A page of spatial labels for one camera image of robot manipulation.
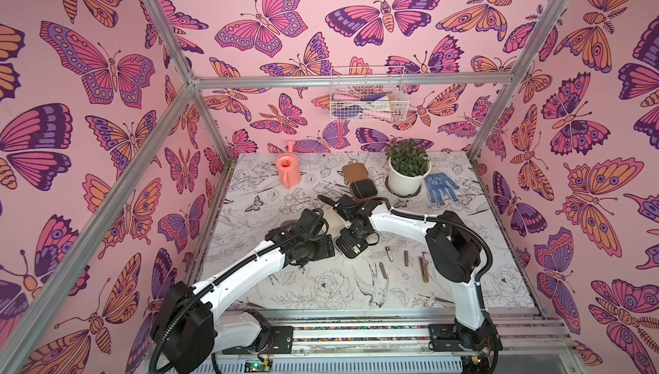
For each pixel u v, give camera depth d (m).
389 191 1.06
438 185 1.09
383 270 0.88
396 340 0.75
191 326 0.40
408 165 0.95
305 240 0.66
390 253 0.90
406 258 0.89
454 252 0.51
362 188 1.09
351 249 0.90
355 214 0.71
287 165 1.04
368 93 0.95
